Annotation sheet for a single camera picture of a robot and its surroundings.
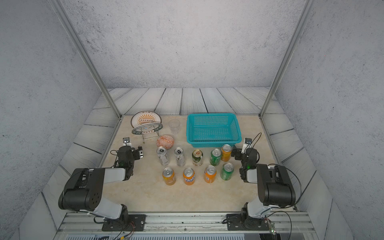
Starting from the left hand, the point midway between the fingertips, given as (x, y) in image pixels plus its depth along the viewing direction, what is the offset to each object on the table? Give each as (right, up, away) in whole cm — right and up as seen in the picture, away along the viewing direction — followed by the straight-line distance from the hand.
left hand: (133, 147), depth 94 cm
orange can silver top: (+46, -12, -15) cm, 50 cm away
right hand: (+68, +1, -1) cm, 68 cm away
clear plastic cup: (+23, +13, +16) cm, 31 cm away
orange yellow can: (+25, -13, -15) cm, 32 cm away
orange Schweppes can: (+57, -2, -6) cm, 57 cm away
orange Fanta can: (+35, -13, -15) cm, 41 cm away
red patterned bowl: (+18, +3, +8) cm, 20 cm away
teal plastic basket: (+51, +10, +17) cm, 55 cm away
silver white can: (+30, -4, -11) cm, 32 cm away
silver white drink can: (+21, -5, -9) cm, 23 cm away
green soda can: (+50, -5, -8) cm, 51 cm away
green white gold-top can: (+40, -5, -8) cm, 41 cm away
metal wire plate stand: (+3, +4, +10) cm, 11 cm away
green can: (+55, -11, -15) cm, 58 cm away
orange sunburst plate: (+6, +19, +5) cm, 20 cm away
